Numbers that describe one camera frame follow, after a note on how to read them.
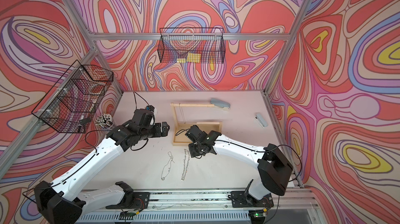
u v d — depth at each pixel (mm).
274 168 420
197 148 620
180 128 986
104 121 817
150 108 677
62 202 375
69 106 733
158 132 677
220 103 1110
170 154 885
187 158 867
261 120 1002
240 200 703
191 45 962
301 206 718
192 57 908
